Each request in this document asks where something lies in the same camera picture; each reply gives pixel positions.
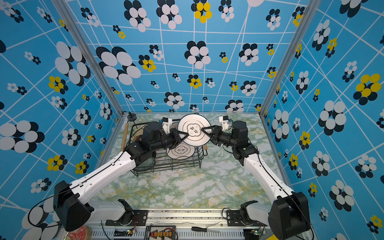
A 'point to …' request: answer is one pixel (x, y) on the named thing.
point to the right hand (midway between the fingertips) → (203, 132)
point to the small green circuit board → (128, 233)
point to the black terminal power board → (160, 232)
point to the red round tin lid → (84, 233)
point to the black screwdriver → (202, 229)
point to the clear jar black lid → (131, 117)
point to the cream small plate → (137, 133)
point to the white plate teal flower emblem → (192, 124)
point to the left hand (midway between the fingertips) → (190, 134)
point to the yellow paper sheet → (272, 237)
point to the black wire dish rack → (163, 162)
